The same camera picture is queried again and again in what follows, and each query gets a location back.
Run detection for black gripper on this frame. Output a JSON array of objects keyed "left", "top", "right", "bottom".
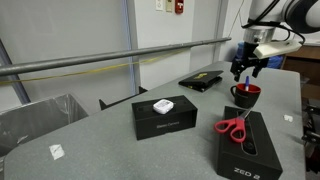
[{"left": 231, "top": 41, "right": 269, "bottom": 83}]

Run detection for red and black mug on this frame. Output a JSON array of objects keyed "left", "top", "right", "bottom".
[{"left": 230, "top": 83, "right": 262, "bottom": 109}]

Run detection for blue bag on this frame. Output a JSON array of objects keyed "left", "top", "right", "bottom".
[{"left": 235, "top": 41, "right": 284, "bottom": 70}]

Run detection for flat black box yellow logo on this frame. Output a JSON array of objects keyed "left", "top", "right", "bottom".
[{"left": 178, "top": 69, "right": 224, "bottom": 93}]

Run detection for brown wooden cabinet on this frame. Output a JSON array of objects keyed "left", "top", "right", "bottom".
[{"left": 281, "top": 44, "right": 320, "bottom": 101}]

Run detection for black ZED 2 box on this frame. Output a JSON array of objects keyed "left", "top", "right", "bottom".
[{"left": 215, "top": 105, "right": 284, "bottom": 180}]

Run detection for small white device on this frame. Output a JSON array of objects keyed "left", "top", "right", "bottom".
[{"left": 152, "top": 98, "right": 174, "bottom": 115}]

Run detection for red fire alarm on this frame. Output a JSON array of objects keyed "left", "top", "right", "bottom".
[{"left": 174, "top": 0, "right": 185, "bottom": 14}]

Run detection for long grey metal pole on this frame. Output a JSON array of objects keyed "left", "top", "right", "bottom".
[{"left": 0, "top": 36, "right": 233, "bottom": 77}]

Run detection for square white tape piece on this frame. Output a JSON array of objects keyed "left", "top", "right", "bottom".
[{"left": 48, "top": 143, "right": 66, "bottom": 161}]

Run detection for bin with clear plastic liner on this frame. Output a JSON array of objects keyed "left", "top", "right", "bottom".
[{"left": 0, "top": 93, "right": 89, "bottom": 168}]

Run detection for grey-blue slanted bar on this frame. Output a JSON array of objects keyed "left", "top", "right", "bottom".
[{"left": 0, "top": 39, "right": 32, "bottom": 105}]

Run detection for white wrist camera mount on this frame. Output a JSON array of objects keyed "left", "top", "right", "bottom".
[{"left": 253, "top": 40, "right": 299, "bottom": 60}]

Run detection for red handled scissors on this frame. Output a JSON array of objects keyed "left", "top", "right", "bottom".
[{"left": 213, "top": 107, "right": 254, "bottom": 144}]

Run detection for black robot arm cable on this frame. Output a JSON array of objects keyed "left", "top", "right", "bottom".
[{"left": 241, "top": 0, "right": 306, "bottom": 45}]

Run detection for black stereo camera box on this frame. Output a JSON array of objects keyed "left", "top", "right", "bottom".
[{"left": 131, "top": 95, "right": 198, "bottom": 141}]

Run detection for beige wall plate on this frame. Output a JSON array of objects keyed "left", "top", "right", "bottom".
[{"left": 165, "top": 0, "right": 174, "bottom": 13}]

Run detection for yellow cord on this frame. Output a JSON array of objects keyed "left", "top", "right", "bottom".
[{"left": 0, "top": 49, "right": 188, "bottom": 86}]

